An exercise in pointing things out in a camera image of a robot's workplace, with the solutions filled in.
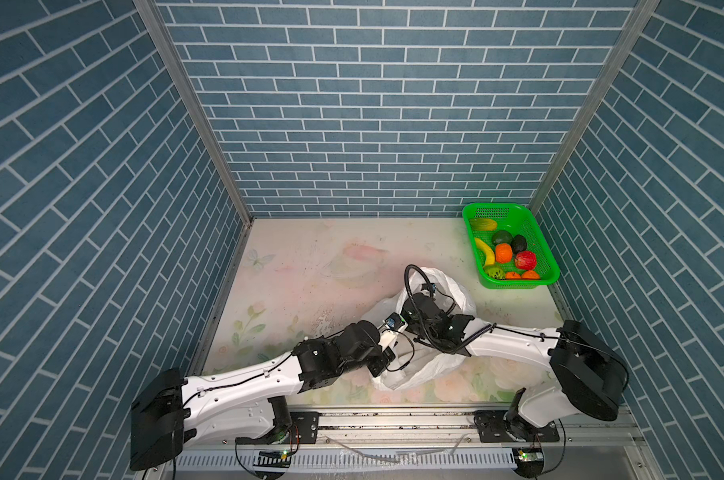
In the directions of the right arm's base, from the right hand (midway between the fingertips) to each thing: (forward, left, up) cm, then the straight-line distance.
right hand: (393, 312), depth 86 cm
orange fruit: (+27, -37, -3) cm, 46 cm away
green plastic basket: (+45, -46, -2) cm, 64 cm away
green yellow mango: (+41, -33, -3) cm, 53 cm away
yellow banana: (+28, -33, -5) cm, 44 cm away
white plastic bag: (-12, -7, -5) cm, 15 cm away
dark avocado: (+33, -45, -4) cm, 56 cm away
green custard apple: (+17, -33, -1) cm, 37 cm away
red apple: (+25, -44, -3) cm, 51 cm away
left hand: (-12, -1, +6) cm, 14 cm away
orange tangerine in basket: (+20, -46, -5) cm, 50 cm away
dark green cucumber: (+37, -39, -4) cm, 54 cm away
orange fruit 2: (+18, -39, -4) cm, 44 cm away
